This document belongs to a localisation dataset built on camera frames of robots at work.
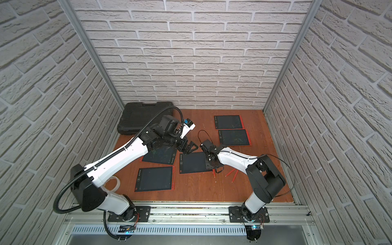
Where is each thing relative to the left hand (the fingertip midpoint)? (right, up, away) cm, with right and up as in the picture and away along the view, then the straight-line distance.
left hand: (195, 141), depth 74 cm
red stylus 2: (+20, -20, +13) cm, 31 cm away
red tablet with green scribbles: (+26, -1, +29) cm, 39 cm away
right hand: (+11, -16, +15) cm, 24 cm away
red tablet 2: (-2, -16, +19) cm, 25 cm away
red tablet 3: (-18, -12, +19) cm, 29 cm away
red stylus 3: (+23, -22, +12) cm, 34 cm away
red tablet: (+24, +10, +39) cm, 46 cm away
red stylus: (+10, -16, +1) cm, 18 cm away
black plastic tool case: (-44, +15, +32) cm, 56 cm away
